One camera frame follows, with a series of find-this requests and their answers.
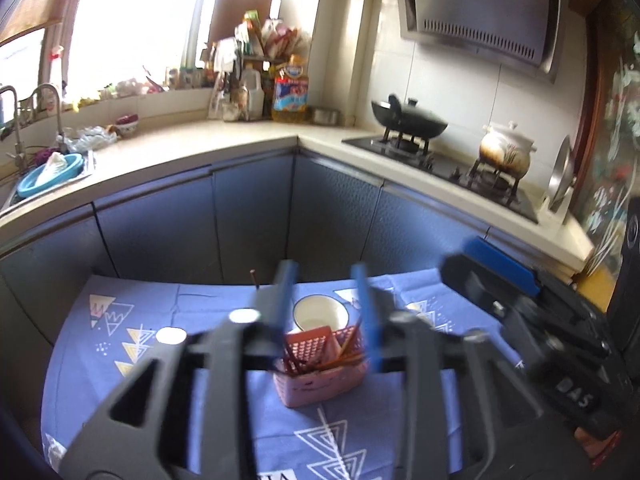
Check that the steel pot lid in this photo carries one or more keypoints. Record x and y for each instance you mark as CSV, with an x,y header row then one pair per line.
x,y
562,176

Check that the dark brown chopstick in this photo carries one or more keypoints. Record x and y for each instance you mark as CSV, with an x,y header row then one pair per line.
x,y
255,281

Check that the stainless range hood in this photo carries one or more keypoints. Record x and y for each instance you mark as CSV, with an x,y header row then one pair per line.
x,y
526,35

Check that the blue patterned tablecloth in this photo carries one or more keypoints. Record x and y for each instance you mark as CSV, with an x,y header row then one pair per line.
x,y
113,323

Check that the blue wash basin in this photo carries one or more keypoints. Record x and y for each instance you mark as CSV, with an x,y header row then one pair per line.
x,y
57,169

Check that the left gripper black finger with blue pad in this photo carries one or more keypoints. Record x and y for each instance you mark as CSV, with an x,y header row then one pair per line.
x,y
499,410
141,429

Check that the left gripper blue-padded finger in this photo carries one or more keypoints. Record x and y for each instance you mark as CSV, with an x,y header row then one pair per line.
x,y
483,274

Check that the black wok with lid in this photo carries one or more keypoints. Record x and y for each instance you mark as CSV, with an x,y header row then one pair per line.
x,y
407,118

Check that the chrome kitchen faucet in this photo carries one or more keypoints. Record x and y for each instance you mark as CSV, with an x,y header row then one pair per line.
x,y
50,101

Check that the reddish brown chopstick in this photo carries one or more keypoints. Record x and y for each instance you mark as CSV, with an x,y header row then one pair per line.
x,y
349,361
345,348

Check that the pink plastic utensil basket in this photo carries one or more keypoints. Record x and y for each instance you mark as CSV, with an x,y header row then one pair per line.
x,y
297,379

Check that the condiment rack with packages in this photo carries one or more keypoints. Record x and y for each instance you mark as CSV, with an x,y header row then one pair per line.
x,y
258,44

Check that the yellow cooking oil bottle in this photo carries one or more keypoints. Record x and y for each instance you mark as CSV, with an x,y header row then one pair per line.
x,y
290,91

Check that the small red bowl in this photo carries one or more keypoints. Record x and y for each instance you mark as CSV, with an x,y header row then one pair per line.
x,y
127,125

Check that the dark blue kitchen cabinets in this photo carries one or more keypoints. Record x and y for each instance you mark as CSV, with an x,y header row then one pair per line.
x,y
213,224

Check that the black gas stove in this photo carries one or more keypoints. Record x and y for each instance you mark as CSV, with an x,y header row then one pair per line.
x,y
478,178

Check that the crumpled plastic bag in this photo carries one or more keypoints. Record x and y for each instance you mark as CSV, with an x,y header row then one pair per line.
x,y
86,139

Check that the white brown clay pot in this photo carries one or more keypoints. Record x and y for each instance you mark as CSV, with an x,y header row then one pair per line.
x,y
506,149

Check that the white ceramic bowl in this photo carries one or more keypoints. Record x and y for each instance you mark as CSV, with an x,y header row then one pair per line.
x,y
317,311

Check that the white plastic jug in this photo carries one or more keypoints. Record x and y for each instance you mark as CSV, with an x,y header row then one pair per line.
x,y
251,83

